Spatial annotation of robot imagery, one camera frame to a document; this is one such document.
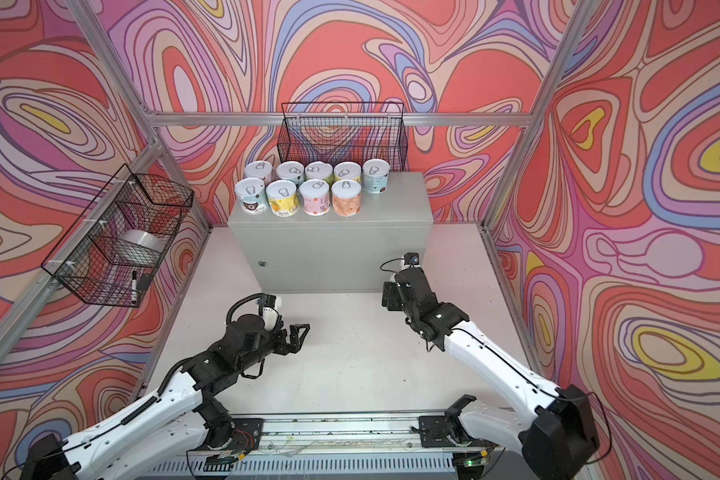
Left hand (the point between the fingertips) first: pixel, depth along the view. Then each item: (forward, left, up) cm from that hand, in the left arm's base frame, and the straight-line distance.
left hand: (301, 324), depth 79 cm
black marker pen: (+4, +39, +12) cm, 42 cm away
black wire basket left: (+10, +43, +19) cm, 48 cm away
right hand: (+8, -27, +3) cm, 28 cm away
